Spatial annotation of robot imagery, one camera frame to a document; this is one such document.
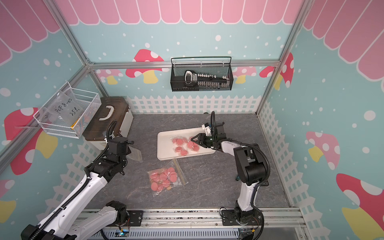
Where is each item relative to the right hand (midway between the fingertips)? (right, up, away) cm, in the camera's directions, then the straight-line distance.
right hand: (193, 140), depth 92 cm
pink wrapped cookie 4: (-2, -4, +6) cm, 8 cm away
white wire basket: (-58, +23, -10) cm, 63 cm away
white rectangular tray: (-19, -3, +10) cm, 22 cm away
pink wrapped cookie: (-9, -1, +8) cm, 12 cm away
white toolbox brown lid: (-52, +20, +3) cm, 56 cm away
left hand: (-38, -2, -15) cm, 41 cm away
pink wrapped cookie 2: (-10, -6, +7) cm, 14 cm away
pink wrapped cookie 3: (-7, -8, +5) cm, 12 cm away
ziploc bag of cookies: (-17, -22, -9) cm, 29 cm away
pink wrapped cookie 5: (+1, -5, +6) cm, 8 cm away
